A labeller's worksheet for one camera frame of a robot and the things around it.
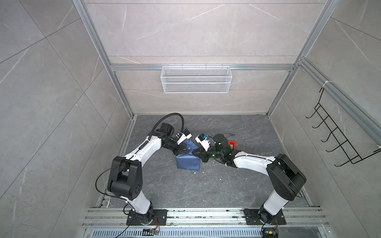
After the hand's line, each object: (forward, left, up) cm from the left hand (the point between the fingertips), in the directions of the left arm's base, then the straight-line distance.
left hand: (188, 148), depth 86 cm
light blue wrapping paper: (-7, 0, -2) cm, 7 cm away
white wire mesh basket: (+41, -6, +21) cm, 47 cm away
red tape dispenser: (+5, -29, -5) cm, 30 cm away
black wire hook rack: (-8, -71, +20) cm, 74 cm away
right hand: (-3, -4, +1) cm, 5 cm away
